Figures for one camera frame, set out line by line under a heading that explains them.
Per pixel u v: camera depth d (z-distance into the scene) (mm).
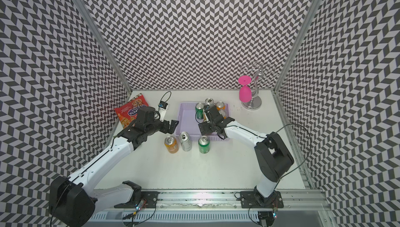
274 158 455
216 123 670
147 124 605
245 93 951
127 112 1017
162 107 697
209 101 937
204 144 823
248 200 737
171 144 811
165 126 712
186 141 790
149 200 719
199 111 968
